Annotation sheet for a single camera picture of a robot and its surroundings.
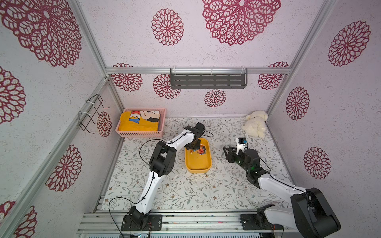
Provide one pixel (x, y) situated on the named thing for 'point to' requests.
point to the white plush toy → (255, 125)
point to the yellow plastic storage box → (199, 160)
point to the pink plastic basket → (156, 134)
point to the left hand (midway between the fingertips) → (193, 147)
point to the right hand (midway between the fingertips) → (226, 146)
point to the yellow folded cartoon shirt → (139, 120)
